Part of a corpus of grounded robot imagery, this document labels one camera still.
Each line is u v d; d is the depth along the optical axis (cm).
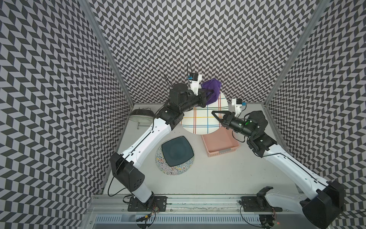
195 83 58
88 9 71
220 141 95
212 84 63
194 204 75
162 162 87
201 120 65
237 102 63
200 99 59
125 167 41
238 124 59
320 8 67
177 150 87
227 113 63
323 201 37
